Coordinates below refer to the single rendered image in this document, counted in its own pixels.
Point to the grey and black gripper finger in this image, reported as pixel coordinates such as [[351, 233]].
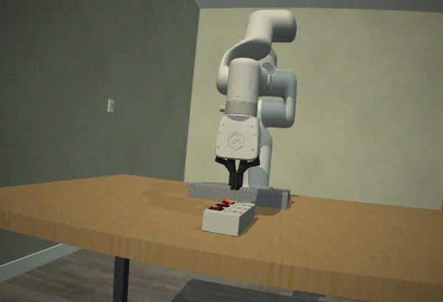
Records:
[[243, 166], [230, 165]]

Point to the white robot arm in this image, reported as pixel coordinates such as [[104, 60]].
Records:
[[240, 73]]

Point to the grey power strip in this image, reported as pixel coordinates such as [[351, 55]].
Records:
[[228, 217]]

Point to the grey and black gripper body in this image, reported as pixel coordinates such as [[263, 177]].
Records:
[[238, 137]]

